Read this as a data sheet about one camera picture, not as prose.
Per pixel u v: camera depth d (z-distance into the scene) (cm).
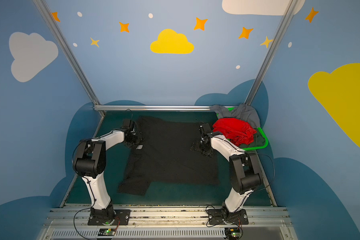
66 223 73
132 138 87
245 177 47
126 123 85
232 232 72
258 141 91
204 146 80
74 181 91
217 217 74
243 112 111
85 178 54
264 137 96
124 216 75
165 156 99
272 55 86
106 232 71
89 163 51
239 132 93
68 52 84
